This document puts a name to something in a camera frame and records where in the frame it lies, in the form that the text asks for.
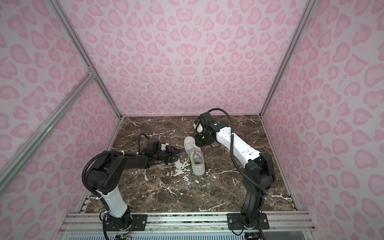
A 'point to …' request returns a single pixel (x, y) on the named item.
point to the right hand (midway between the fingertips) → (198, 141)
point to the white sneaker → (195, 155)
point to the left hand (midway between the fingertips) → (183, 151)
